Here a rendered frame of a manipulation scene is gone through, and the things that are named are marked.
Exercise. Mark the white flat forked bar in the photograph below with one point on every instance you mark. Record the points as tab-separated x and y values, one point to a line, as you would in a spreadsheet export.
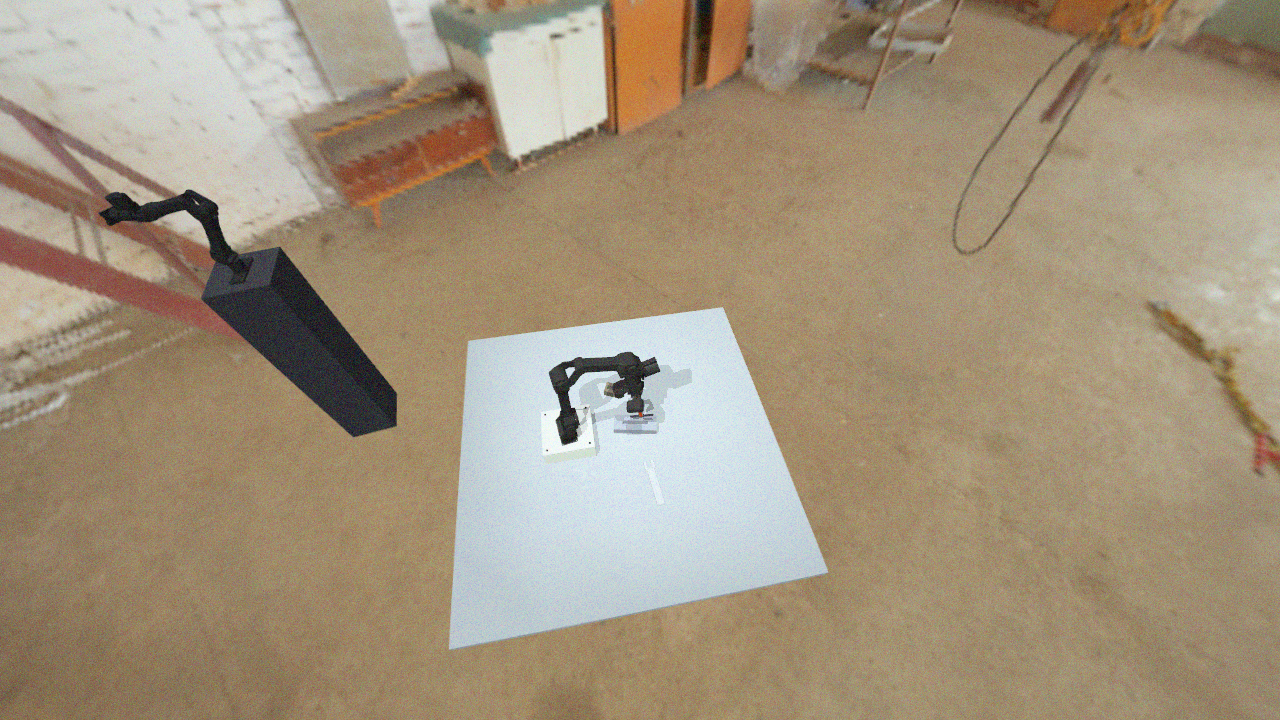
654	483

